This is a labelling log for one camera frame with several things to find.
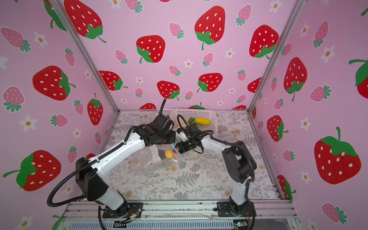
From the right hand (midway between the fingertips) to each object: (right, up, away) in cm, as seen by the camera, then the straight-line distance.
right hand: (175, 149), depth 88 cm
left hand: (+1, +8, -9) cm, 12 cm away
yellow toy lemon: (-4, -3, 0) cm, 5 cm away
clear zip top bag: (-12, -5, -3) cm, 14 cm away
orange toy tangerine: (+2, +2, -8) cm, 9 cm away
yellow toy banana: (+19, +18, +21) cm, 34 cm away
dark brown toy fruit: (-9, -3, 0) cm, 9 cm away
